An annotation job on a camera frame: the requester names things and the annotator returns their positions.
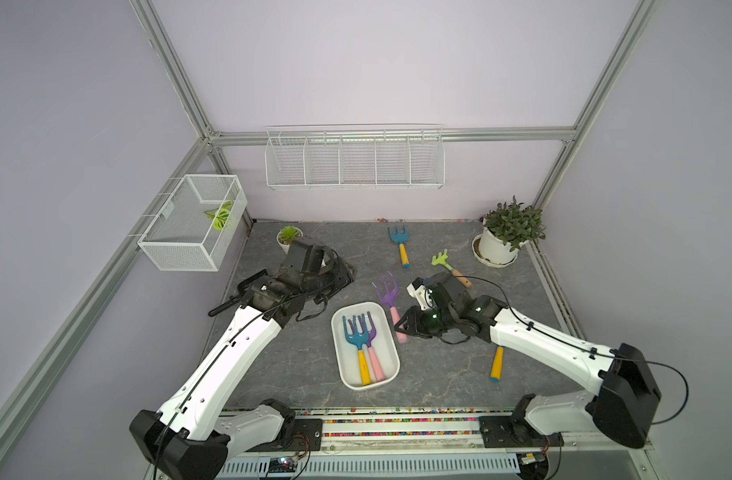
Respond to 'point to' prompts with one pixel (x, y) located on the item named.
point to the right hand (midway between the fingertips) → (396, 328)
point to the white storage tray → (365, 345)
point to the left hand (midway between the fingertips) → (353, 276)
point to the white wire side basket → (194, 227)
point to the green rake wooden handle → (442, 259)
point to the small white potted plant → (286, 236)
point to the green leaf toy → (220, 214)
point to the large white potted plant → (507, 228)
